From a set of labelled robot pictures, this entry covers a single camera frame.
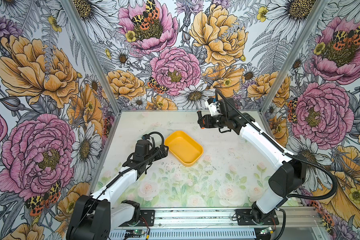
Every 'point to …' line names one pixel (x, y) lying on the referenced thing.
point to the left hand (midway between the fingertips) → (162, 154)
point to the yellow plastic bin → (183, 147)
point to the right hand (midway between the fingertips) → (201, 125)
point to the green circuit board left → (134, 232)
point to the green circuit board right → (265, 231)
